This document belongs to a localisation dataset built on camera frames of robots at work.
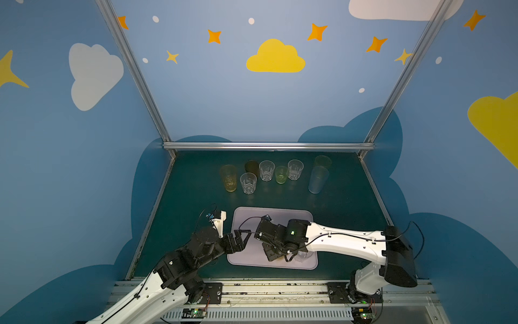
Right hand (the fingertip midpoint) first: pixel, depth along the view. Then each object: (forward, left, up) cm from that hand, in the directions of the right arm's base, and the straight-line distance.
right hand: (270, 249), depth 75 cm
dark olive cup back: (+43, +11, -2) cm, 45 cm away
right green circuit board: (-18, -34, -11) cm, 40 cm away
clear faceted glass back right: (+48, -13, -7) cm, 50 cm away
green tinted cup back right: (+46, -26, +1) cm, 53 cm away
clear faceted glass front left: (+37, +13, -7) cm, 39 cm away
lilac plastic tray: (-5, +6, +6) cm, 10 cm away
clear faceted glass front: (+1, -13, -9) cm, 16 cm away
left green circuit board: (-21, +26, -9) cm, 35 cm away
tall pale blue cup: (+39, -24, -3) cm, 46 cm away
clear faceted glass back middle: (+46, +3, -7) cm, 47 cm away
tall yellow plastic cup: (+36, +22, 0) cm, 42 cm away
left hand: (+2, +9, +7) cm, 12 cm away
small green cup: (+43, -5, -6) cm, 44 cm away
